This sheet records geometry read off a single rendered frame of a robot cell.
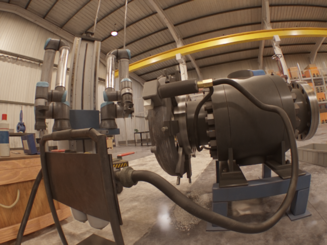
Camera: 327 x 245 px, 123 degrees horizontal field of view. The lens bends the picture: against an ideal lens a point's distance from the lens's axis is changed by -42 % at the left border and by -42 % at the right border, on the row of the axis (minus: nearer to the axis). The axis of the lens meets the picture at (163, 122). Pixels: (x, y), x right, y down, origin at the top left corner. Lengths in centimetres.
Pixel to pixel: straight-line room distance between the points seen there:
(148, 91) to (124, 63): 88
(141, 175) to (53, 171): 38
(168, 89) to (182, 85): 7
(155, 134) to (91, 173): 48
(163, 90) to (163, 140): 27
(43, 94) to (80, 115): 65
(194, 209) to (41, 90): 99
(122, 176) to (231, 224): 30
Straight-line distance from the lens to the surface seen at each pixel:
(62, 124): 138
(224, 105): 86
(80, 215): 61
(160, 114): 81
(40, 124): 102
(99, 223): 55
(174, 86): 75
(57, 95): 116
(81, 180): 48
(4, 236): 99
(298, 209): 99
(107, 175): 37
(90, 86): 175
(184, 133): 94
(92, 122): 160
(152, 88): 78
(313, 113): 113
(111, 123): 149
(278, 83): 102
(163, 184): 36
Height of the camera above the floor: 53
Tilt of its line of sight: 5 degrees up
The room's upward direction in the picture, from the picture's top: 5 degrees counter-clockwise
